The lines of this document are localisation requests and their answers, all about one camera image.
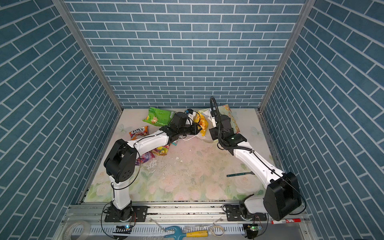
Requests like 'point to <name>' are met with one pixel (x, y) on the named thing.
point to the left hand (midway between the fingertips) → (202, 127)
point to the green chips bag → (159, 116)
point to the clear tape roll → (67, 232)
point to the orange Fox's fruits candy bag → (136, 134)
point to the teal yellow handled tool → (179, 233)
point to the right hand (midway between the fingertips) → (215, 123)
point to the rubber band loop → (212, 232)
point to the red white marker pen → (285, 221)
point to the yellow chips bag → (203, 123)
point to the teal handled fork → (251, 173)
